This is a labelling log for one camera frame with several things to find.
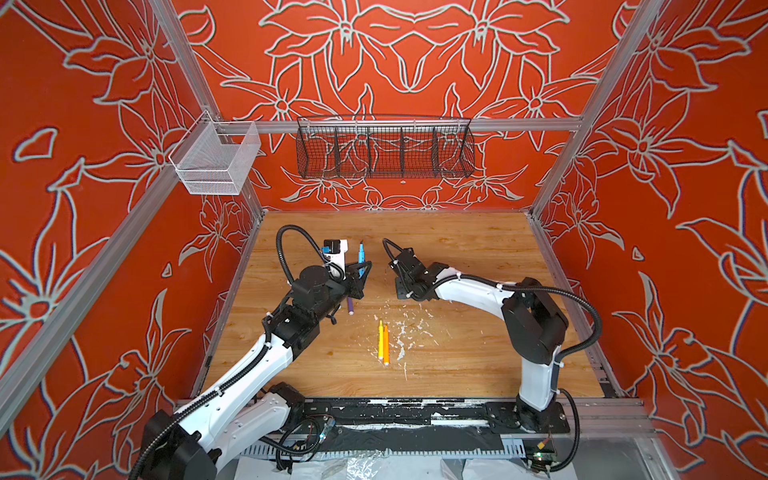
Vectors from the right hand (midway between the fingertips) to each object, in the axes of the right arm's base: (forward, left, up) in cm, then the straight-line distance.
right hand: (399, 286), depth 92 cm
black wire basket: (+38, +4, +26) cm, 46 cm away
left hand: (-6, +9, +22) cm, 24 cm away
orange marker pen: (-17, +5, -4) cm, 18 cm away
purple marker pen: (-3, +16, -5) cm, 17 cm away
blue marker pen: (-6, +10, +23) cm, 26 cm away
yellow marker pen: (-16, +6, -4) cm, 17 cm away
